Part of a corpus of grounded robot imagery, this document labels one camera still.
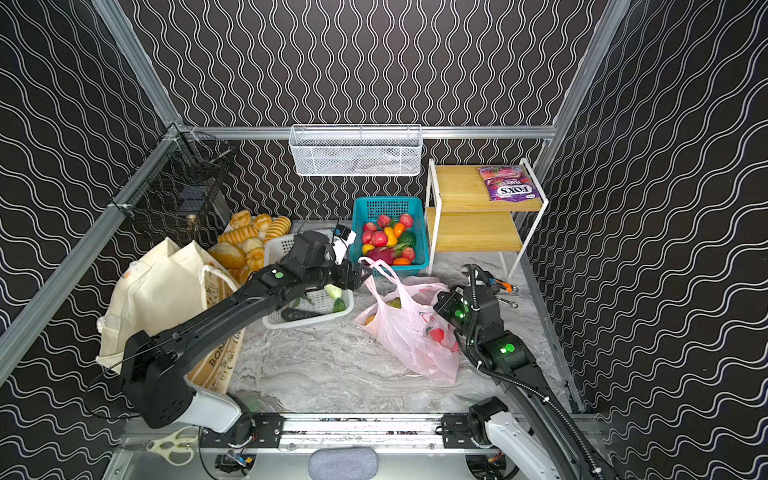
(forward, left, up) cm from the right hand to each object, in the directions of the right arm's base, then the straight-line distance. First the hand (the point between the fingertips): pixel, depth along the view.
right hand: (438, 293), depth 76 cm
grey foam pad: (-34, +23, -17) cm, 45 cm away
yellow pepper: (+32, +13, -15) cm, 38 cm away
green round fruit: (+34, +7, -15) cm, 38 cm away
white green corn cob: (+11, +31, -16) cm, 36 cm away
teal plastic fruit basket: (+47, +22, -14) cm, 54 cm away
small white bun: (+31, +64, -15) cm, 73 cm away
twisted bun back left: (+42, +72, -14) cm, 85 cm away
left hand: (+5, +17, +4) cm, 18 cm away
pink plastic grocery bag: (-6, +9, -1) cm, 11 cm away
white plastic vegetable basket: (+6, +39, -18) cm, 43 cm away
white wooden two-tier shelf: (+31, -10, -4) cm, 33 cm away
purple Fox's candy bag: (+26, -20, +14) cm, 36 cm away
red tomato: (-6, 0, -11) cm, 12 cm away
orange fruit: (+37, +10, -15) cm, 41 cm away
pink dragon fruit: (+24, +14, -13) cm, 30 cm away
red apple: (+30, +17, -12) cm, 37 cm away
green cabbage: (+1, +11, -8) cm, 13 cm away
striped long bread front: (+40, +56, -15) cm, 70 cm away
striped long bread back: (+34, +71, -14) cm, 80 cm away
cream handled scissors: (-32, +64, -19) cm, 74 cm away
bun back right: (+42, +63, -15) cm, 77 cm away
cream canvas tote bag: (-1, +70, +3) cm, 70 cm away
